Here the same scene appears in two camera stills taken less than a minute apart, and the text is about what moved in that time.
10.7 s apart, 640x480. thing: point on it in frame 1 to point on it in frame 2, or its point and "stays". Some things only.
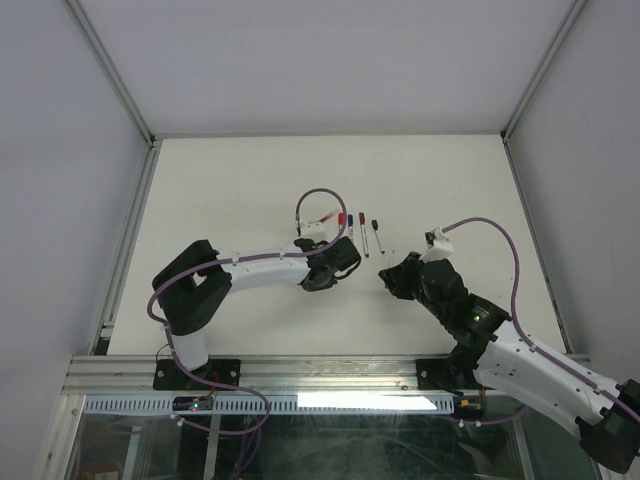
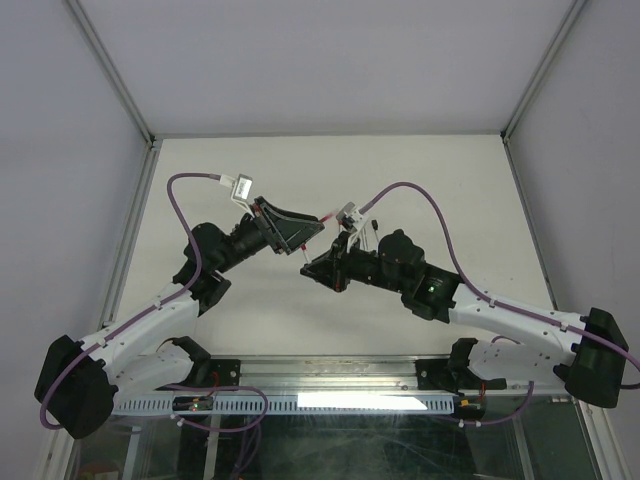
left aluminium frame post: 152,144 stays
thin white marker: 375,226 stays
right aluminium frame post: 574,12 stays
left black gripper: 311,288 to 286,230
